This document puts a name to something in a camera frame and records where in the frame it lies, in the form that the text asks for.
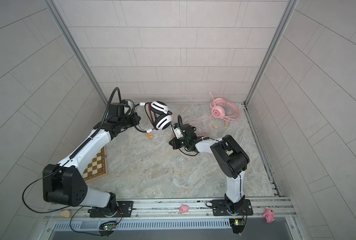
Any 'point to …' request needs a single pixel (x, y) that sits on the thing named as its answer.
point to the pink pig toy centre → (184, 208)
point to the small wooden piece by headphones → (226, 123)
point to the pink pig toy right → (269, 215)
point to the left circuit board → (108, 226)
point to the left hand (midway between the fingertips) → (143, 114)
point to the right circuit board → (237, 224)
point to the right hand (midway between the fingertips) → (169, 143)
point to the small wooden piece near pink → (215, 126)
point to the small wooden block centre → (149, 135)
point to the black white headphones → (160, 118)
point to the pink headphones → (223, 109)
